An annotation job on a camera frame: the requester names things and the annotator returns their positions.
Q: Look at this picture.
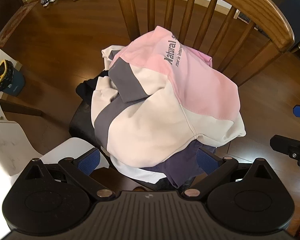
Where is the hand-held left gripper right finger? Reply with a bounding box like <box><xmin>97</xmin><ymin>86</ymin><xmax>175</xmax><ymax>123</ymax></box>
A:
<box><xmin>181</xmin><ymin>147</ymin><xmax>274</xmax><ymax>202</ymax></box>

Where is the wooden spindle-back chair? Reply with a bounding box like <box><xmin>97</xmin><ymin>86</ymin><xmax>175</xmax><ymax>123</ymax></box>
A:
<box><xmin>69</xmin><ymin>0</ymin><xmax>296</xmax><ymax>192</ymax></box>

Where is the white garment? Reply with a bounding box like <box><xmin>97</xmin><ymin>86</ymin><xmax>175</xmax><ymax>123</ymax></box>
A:
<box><xmin>110</xmin><ymin>157</ymin><xmax>168</xmax><ymax>184</ymax></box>

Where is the patterned door mat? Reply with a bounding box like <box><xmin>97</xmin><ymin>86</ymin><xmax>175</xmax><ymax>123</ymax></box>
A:
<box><xmin>0</xmin><ymin>1</ymin><xmax>39</xmax><ymax>47</ymax></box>

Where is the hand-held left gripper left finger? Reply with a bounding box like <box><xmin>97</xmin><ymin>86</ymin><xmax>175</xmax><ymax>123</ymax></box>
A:
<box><xmin>24</xmin><ymin>148</ymin><xmax>116</xmax><ymax>201</ymax></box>

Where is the purple garment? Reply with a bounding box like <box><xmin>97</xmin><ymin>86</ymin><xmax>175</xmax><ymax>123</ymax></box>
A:
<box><xmin>150</xmin><ymin>140</ymin><xmax>217</xmax><ymax>188</ymax></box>

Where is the pink cream grey sweatshirt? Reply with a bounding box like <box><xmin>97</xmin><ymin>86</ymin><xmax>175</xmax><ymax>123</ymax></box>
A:
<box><xmin>91</xmin><ymin>26</ymin><xmax>247</xmax><ymax>168</ymax></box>

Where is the teal trash bin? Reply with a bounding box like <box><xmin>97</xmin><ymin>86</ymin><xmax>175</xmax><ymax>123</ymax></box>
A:
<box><xmin>0</xmin><ymin>59</ymin><xmax>25</xmax><ymax>97</ymax></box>

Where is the black garment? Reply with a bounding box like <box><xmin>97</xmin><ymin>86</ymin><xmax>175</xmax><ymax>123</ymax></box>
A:
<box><xmin>76</xmin><ymin>70</ymin><xmax>110</xmax><ymax>103</ymax></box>

